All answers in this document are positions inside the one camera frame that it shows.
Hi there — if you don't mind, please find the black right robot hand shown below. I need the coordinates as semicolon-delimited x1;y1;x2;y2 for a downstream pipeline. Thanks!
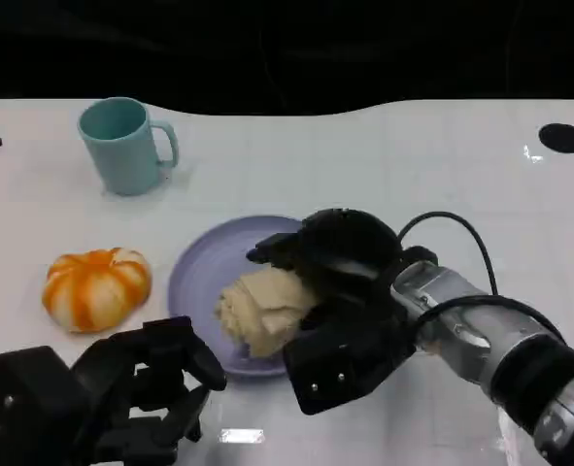
245;208;409;341

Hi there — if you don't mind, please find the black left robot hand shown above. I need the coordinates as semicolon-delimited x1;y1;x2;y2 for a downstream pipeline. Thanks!
70;315;228;466

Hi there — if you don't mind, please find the beige towel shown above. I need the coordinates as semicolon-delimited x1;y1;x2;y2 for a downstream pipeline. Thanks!
214;267;320;360

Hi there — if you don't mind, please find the lilac plate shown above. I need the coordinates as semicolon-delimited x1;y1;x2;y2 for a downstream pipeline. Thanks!
167;216;320;381

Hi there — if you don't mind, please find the pale green mug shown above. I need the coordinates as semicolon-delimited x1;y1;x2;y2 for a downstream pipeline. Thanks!
77;96;180;196

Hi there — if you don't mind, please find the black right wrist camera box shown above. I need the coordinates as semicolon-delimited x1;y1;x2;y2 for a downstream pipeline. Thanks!
282;310;418;416

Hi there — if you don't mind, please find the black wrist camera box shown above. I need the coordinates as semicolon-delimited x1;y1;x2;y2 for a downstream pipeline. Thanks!
0;345;101;466
282;310;418;416

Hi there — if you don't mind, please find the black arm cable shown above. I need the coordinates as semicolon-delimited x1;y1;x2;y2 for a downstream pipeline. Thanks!
395;211;567;344

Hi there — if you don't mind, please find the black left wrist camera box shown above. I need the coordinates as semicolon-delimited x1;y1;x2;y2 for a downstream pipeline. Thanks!
0;345;101;466

